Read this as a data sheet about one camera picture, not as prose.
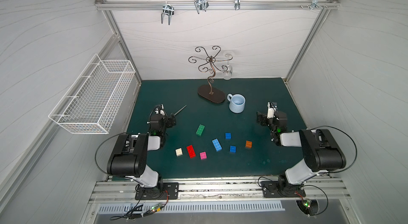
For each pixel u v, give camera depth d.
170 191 0.73
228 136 0.91
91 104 0.69
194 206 0.70
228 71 0.98
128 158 0.45
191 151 0.84
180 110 1.02
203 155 0.84
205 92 1.10
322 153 0.46
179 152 0.84
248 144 0.86
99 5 0.77
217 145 0.87
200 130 0.93
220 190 0.75
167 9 0.78
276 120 0.73
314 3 0.77
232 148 0.86
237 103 1.02
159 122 0.72
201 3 0.77
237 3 0.78
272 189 0.74
